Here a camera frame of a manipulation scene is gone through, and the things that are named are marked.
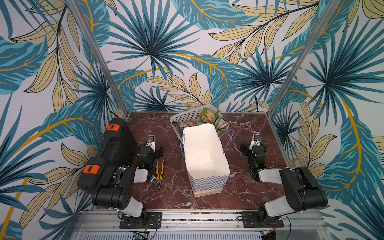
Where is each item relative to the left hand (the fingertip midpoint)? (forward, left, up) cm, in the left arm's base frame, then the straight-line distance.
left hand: (153, 144), depth 93 cm
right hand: (+1, -62, +4) cm, 62 cm away
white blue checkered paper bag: (-10, -34, -7) cm, 36 cm away
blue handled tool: (-19, -3, -3) cm, 20 cm away
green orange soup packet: (+25, -36, +1) cm, 44 cm away
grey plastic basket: (+26, -24, -1) cm, 35 cm away
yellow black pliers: (-19, -6, -6) cm, 21 cm away
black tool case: (-11, +12, +14) cm, 22 cm away
